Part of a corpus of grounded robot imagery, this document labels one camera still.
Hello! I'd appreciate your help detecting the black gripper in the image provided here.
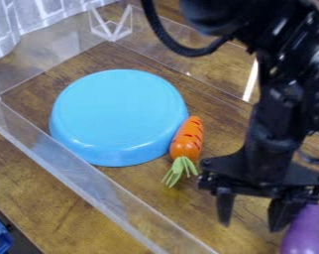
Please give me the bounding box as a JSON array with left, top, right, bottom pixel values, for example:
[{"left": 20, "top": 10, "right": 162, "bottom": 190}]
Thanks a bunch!
[{"left": 198, "top": 103, "right": 319, "bottom": 232}]

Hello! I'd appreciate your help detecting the purple toy eggplant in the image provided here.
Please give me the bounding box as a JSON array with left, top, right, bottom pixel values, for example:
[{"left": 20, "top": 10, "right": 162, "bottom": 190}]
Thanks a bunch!
[{"left": 278, "top": 203, "right": 319, "bottom": 254}]

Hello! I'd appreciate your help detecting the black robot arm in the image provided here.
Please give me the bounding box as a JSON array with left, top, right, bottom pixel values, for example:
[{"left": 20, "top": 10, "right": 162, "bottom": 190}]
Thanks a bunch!
[{"left": 180, "top": 0, "right": 319, "bottom": 232}]

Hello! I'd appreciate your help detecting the blue round tray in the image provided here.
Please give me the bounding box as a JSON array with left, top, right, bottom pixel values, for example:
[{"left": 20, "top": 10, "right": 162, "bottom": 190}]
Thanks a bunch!
[{"left": 49, "top": 69, "right": 189, "bottom": 167}]

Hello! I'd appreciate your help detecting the orange toy carrot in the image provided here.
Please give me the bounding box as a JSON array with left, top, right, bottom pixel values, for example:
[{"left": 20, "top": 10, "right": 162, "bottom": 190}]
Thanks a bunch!
[{"left": 161, "top": 115, "right": 204, "bottom": 188}]

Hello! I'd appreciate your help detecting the white curtain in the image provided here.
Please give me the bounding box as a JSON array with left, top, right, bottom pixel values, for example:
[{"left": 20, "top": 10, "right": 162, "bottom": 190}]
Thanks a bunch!
[{"left": 0, "top": 0, "right": 118, "bottom": 59}]

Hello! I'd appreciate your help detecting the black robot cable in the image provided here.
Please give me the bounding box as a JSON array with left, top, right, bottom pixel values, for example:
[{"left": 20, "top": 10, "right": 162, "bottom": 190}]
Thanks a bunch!
[{"left": 138, "top": 0, "right": 233, "bottom": 58}]

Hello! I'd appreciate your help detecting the clear acrylic enclosure wall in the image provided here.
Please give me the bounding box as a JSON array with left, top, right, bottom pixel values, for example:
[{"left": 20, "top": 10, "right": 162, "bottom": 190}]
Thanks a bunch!
[{"left": 0, "top": 0, "right": 319, "bottom": 254}]

